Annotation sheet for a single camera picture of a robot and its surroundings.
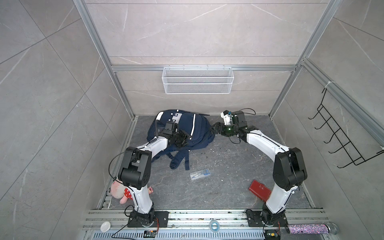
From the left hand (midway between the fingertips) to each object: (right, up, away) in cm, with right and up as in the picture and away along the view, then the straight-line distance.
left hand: (191, 134), depth 93 cm
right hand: (+13, +4, -3) cm, 14 cm away
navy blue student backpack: (+6, +5, +7) cm, 10 cm away
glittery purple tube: (+65, -43, -25) cm, 82 cm away
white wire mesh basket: (+2, +37, +7) cm, 38 cm away
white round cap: (-42, -44, -22) cm, 65 cm away
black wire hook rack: (+70, 0, -25) cm, 74 cm away
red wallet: (+39, -31, -12) cm, 51 cm away
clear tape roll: (+14, -44, -22) cm, 51 cm away
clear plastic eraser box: (+5, -24, -6) cm, 25 cm away
